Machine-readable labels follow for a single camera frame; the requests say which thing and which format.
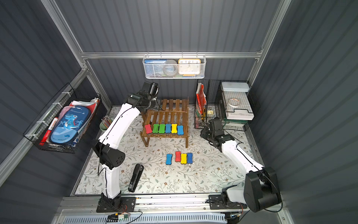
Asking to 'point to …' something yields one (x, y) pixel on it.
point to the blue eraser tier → (168, 158)
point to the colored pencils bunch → (106, 121)
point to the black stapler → (136, 176)
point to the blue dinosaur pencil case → (72, 120)
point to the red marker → (46, 135)
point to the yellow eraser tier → (174, 128)
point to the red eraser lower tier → (148, 129)
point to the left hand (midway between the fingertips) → (156, 103)
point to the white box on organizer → (242, 114)
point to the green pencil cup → (102, 126)
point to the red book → (201, 97)
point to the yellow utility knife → (204, 114)
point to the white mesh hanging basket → (177, 76)
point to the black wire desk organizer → (217, 105)
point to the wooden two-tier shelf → (170, 120)
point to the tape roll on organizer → (234, 102)
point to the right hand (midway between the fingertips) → (206, 130)
